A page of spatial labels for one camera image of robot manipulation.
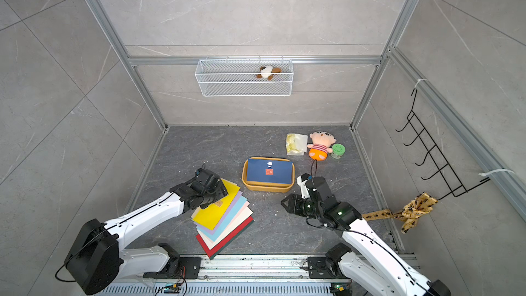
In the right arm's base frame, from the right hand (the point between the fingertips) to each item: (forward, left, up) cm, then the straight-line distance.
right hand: (285, 204), depth 75 cm
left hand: (+10, +26, -6) cm, 28 cm away
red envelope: (-13, +29, -13) cm, 35 cm away
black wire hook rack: (-1, -49, +18) cm, 52 cm away
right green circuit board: (-25, -18, -15) cm, 35 cm away
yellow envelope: (0, +31, -12) cm, 33 cm away
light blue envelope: (0, +24, -13) cm, 27 cm away
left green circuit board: (-24, +41, -15) cm, 50 cm away
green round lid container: (+32, -30, -9) cm, 45 cm away
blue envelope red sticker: (+20, +6, -9) cm, 23 cm away
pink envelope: (+5, +17, -13) cm, 22 cm away
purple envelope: (0, +26, -13) cm, 29 cm away
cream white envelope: (-6, +23, -13) cm, 27 cm away
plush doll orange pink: (+36, -22, -8) cm, 42 cm away
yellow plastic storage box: (+13, +12, -11) cm, 21 cm away
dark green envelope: (-9, +22, -14) cm, 27 cm away
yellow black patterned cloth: (-5, -44, +10) cm, 45 cm away
